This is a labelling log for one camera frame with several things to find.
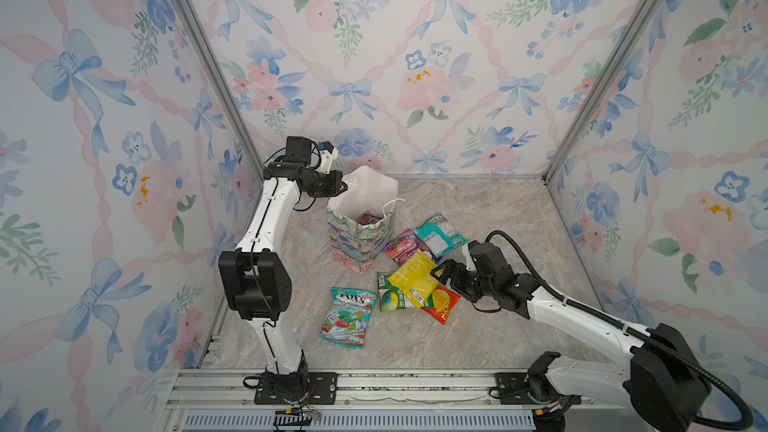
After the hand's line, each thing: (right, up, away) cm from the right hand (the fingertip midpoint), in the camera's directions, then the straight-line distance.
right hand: (437, 277), depth 83 cm
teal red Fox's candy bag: (-25, -11, -1) cm, 27 cm away
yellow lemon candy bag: (-6, -1, +5) cm, 8 cm away
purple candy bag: (-20, +15, +18) cm, 31 cm away
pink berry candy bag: (-9, +6, +15) cm, 19 cm away
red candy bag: (+2, -8, +4) cm, 9 cm away
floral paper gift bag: (-19, +24, +11) cm, 33 cm away
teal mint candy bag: (+3, +10, +18) cm, 20 cm away
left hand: (-25, +26, +3) cm, 37 cm away
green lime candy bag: (-13, -7, +3) cm, 15 cm away
